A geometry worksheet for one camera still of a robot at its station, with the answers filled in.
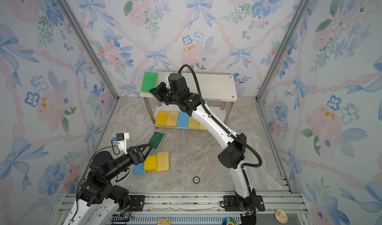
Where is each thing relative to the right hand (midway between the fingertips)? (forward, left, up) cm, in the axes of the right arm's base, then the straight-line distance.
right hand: (147, 89), depth 70 cm
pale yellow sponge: (-20, -4, -38) cm, 43 cm away
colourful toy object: (-47, -39, -38) cm, 72 cm away
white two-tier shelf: (+5, -34, -6) cm, 35 cm away
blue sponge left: (-24, +9, -38) cm, 46 cm away
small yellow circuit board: (-48, -8, -38) cm, 62 cm away
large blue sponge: (+6, -14, -32) cm, 35 cm away
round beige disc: (-45, -64, -40) cm, 87 cm away
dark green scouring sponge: (-5, +3, -37) cm, 38 cm away
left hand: (-22, -2, -13) cm, 26 cm away
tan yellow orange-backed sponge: (+7, -7, -31) cm, 32 cm away
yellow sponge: (+3, -21, -31) cm, 38 cm away
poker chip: (-29, -23, -40) cm, 54 cm away
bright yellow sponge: (+6, 0, -31) cm, 32 cm away
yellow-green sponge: (+1, -26, -33) cm, 42 cm away
